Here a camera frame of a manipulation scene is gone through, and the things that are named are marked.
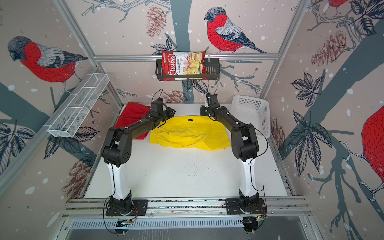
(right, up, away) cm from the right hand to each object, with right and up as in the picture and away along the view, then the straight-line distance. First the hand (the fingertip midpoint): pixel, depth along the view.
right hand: (200, 112), depth 101 cm
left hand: (-17, +1, -3) cm, 17 cm away
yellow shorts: (-6, -13, 0) cm, 15 cm away
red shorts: (-52, 0, +13) cm, 54 cm away
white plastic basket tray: (+42, +2, +14) cm, 44 cm away
